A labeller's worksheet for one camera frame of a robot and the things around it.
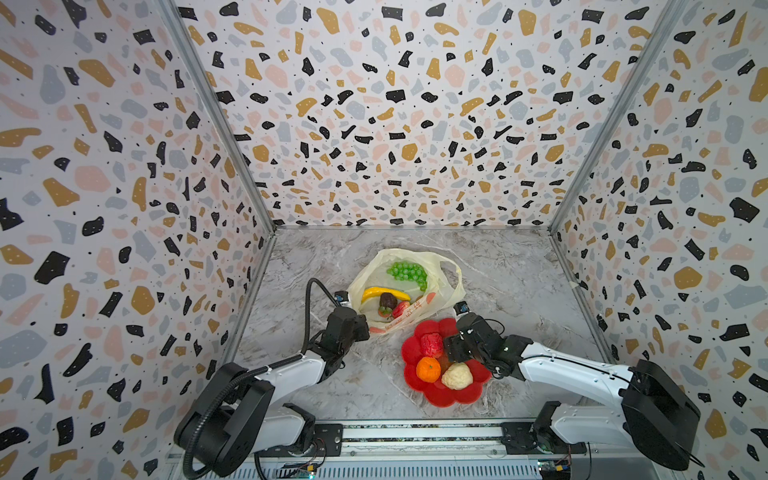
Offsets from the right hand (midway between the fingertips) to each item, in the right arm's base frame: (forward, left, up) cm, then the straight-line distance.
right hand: (454, 339), depth 86 cm
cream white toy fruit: (-11, 0, +1) cm, 11 cm away
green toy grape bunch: (+25, +15, 0) cm, 29 cm away
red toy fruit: (-3, +7, +1) cm, 7 cm away
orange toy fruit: (-8, +8, -1) cm, 11 cm away
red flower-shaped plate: (-14, +6, -3) cm, 15 cm away
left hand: (+6, +26, +1) cm, 26 cm away
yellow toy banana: (+18, +25, -2) cm, 31 cm away
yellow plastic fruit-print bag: (+17, +2, +2) cm, 17 cm away
